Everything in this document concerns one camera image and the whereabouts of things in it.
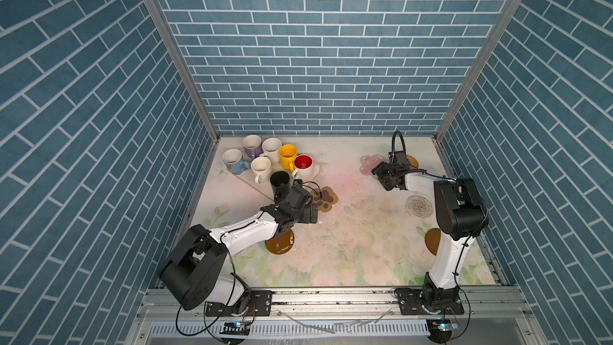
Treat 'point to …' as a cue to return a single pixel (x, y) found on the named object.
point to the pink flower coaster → (370, 162)
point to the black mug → (279, 180)
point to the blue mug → (234, 162)
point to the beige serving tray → (247, 176)
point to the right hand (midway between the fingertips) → (376, 173)
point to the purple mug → (252, 145)
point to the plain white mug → (261, 168)
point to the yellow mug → (287, 153)
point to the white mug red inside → (303, 167)
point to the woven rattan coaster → (412, 160)
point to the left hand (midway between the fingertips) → (312, 210)
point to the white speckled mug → (271, 148)
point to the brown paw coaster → (325, 198)
